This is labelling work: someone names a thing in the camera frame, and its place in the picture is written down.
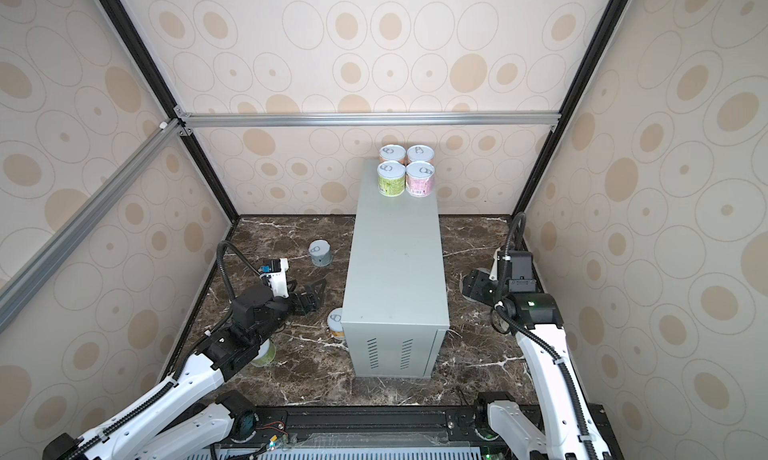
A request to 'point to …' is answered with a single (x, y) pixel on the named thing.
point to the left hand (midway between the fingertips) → (319, 279)
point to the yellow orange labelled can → (335, 322)
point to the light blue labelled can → (320, 252)
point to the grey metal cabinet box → (395, 317)
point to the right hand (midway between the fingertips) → (479, 281)
